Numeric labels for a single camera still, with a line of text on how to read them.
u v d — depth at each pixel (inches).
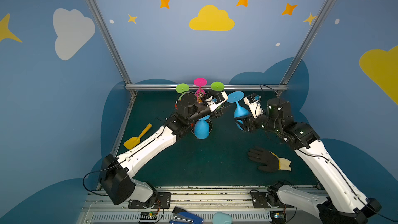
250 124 22.9
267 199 28.6
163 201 29.1
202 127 30.4
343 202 14.9
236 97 24.6
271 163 34.2
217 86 33.0
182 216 27.1
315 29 33.3
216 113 23.0
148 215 28.8
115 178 15.3
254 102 22.2
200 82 33.8
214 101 20.6
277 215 28.9
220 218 27.9
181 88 32.4
